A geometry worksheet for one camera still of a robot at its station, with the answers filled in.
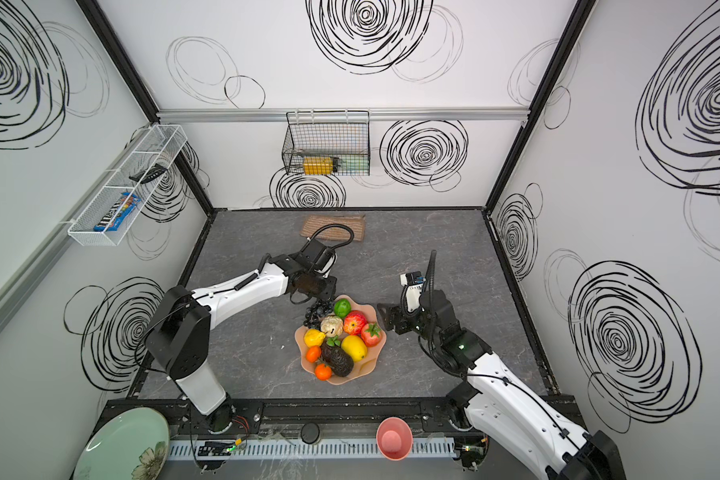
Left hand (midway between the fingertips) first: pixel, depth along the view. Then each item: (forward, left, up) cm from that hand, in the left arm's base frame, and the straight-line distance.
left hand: (335, 289), depth 89 cm
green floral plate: (-40, +44, -6) cm, 60 cm away
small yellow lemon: (-14, +4, -1) cm, 15 cm away
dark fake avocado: (-21, -3, +2) cm, 22 cm away
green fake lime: (-6, -3, +1) cm, 7 cm away
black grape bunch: (-8, +5, +1) cm, 10 cm away
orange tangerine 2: (-23, +1, 0) cm, 23 cm away
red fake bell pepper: (-10, -6, 0) cm, 12 cm away
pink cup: (-36, -17, -7) cm, 40 cm away
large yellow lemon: (-17, -7, -1) cm, 18 cm away
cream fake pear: (-12, 0, +1) cm, 12 cm away
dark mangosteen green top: (-15, -1, -2) cm, 15 cm away
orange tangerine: (-19, +4, -1) cm, 19 cm away
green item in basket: (+28, -5, +25) cm, 38 cm away
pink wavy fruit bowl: (-21, -8, -4) cm, 23 cm away
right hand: (-7, -16, +7) cm, 19 cm away
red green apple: (-14, -11, +1) cm, 18 cm away
